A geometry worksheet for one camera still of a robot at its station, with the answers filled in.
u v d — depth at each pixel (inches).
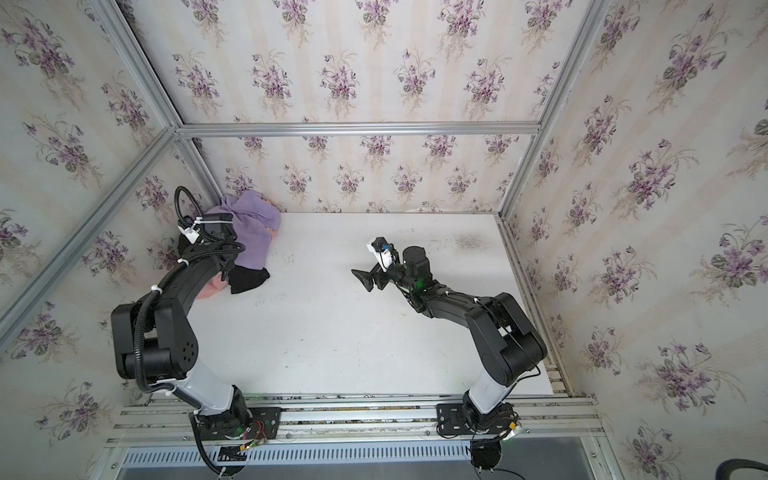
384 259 30.2
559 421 29.4
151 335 17.6
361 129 38.3
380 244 28.7
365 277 30.4
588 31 28.9
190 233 30.1
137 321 16.4
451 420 28.7
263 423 28.4
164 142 34.0
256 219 44.1
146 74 31.5
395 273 30.8
